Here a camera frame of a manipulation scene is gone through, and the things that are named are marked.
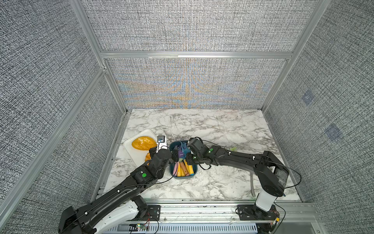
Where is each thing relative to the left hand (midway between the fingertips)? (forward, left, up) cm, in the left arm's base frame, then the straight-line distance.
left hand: (171, 146), depth 76 cm
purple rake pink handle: (+2, -5, -14) cm, 15 cm away
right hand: (-1, -7, -11) cm, 14 cm away
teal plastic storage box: (+11, +1, -18) cm, 21 cm away
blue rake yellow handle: (-7, -3, -17) cm, 19 cm away
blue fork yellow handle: (-8, -10, -13) cm, 18 cm away
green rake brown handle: (-5, -6, -16) cm, 18 cm away
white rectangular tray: (+5, +23, -19) cm, 30 cm away
